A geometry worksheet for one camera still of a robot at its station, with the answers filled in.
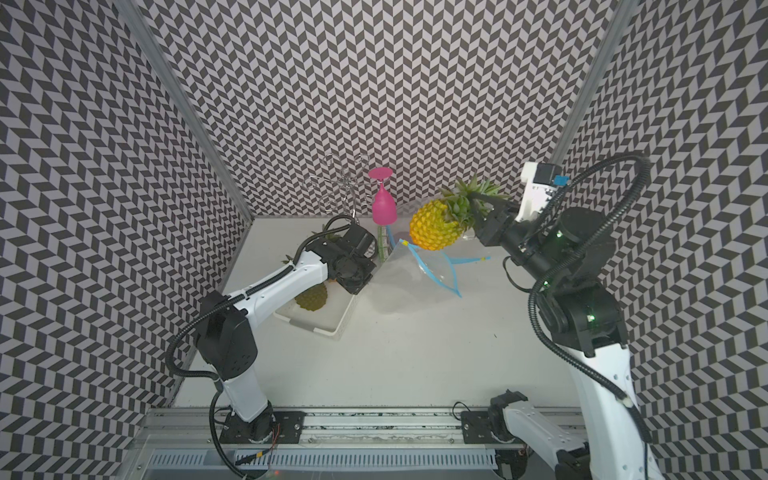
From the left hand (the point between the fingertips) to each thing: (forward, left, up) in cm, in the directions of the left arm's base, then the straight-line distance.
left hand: (374, 279), depth 85 cm
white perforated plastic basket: (-6, +16, -13) cm, 22 cm away
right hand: (-8, -21, +37) cm, 43 cm away
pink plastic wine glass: (+21, -3, +10) cm, 23 cm away
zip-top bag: (+3, -10, -2) cm, 11 cm away
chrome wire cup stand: (+21, +8, +17) cm, 29 cm away
